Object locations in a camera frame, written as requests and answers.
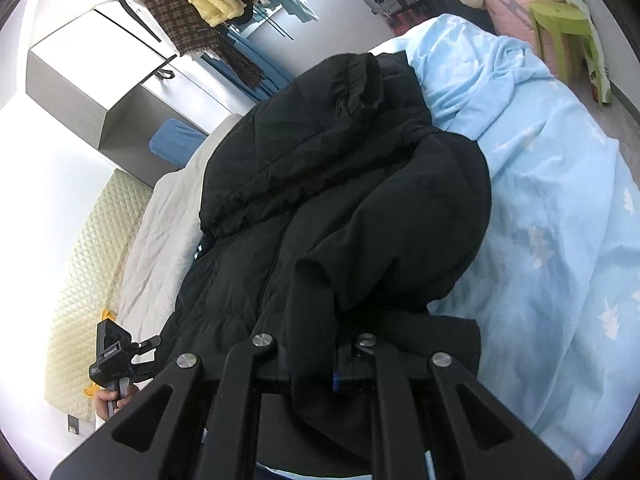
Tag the light blue tree-print bedsheet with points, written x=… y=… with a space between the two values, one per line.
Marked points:
x=550 y=210

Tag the beige quilted headboard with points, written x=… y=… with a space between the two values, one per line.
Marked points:
x=85 y=270

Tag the white hanging garment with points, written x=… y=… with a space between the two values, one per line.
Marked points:
x=136 y=10

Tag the wall socket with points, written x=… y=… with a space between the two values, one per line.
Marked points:
x=73 y=424

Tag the grey blanket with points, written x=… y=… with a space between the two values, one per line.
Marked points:
x=160 y=235

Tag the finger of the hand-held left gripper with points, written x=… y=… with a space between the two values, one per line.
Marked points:
x=147 y=344

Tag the red suitcase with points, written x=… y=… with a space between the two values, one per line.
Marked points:
x=407 y=22

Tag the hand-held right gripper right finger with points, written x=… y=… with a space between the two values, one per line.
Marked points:
x=390 y=375

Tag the person's left hand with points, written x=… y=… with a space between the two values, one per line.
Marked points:
x=105 y=402

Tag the pink bedding bundle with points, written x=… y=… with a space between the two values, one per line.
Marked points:
x=510 y=15

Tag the blue curtain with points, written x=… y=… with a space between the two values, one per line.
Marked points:
x=260 y=75

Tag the light blue hanging garment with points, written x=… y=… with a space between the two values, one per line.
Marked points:
x=295 y=5

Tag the grey wardrobe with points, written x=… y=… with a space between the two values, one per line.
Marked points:
x=100 y=60

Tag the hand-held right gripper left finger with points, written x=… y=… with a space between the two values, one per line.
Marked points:
x=240 y=360

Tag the green plastic stool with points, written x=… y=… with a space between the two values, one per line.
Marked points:
x=560 y=17

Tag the black puffer jacket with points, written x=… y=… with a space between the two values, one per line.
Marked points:
x=325 y=185

